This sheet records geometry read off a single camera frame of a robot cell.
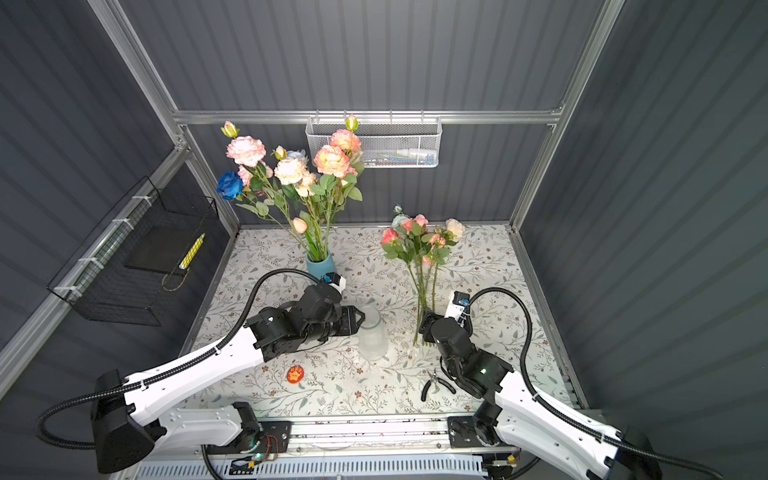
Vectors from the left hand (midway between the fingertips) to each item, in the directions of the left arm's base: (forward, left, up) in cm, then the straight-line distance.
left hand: (362, 316), depth 74 cm
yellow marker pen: (+16, +43, +9) cm, 47 cm away
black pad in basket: (+18, +51, +9) cm, 55 cm away
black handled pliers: (-11, -17, -19) cm, 28 cm away
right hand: (+2, -20, -3) cm, 20 cm away
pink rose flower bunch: (+39, -17, -13) cm, 44 cm away
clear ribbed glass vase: (+1, -2, -14) cm, 15 cm away
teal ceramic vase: (+16, +12, 0) cm, 20 cm away
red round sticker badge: (-7, +20, -19) cm, 28 cm away
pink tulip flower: (+23, +16, +10) cm, 30 cm away
